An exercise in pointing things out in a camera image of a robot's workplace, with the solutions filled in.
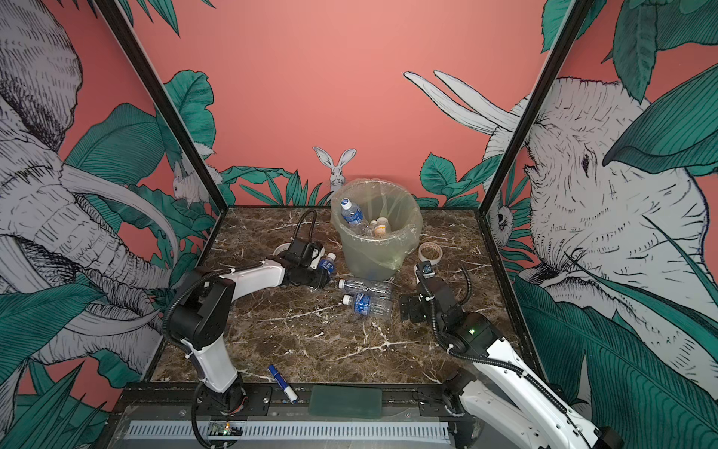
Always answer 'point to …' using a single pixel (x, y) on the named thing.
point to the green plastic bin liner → (380, 223)
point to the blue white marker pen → (284, 384)
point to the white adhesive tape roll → (430, 251)
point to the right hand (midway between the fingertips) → (412, 291)
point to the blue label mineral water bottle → (352, 214)
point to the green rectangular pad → (350, 401)
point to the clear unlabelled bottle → (365, 286)
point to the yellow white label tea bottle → (382, 228)
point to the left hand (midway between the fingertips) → (323, 273)
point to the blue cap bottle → (327, 264)
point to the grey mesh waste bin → (366, 256)
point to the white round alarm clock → (281, 248)
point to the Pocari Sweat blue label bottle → (370, 303)
